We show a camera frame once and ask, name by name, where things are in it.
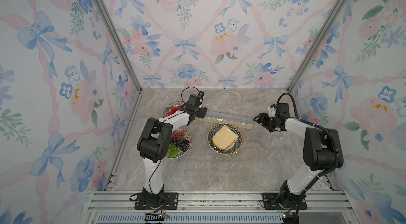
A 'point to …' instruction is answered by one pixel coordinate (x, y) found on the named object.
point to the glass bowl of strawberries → (172, 108)
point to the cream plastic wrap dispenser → (218, 118)
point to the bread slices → (224, 139)
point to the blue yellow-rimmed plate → (236, 145)
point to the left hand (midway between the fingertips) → (199, 105)
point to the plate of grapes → (180, 143)
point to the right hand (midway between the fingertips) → (260, 120)
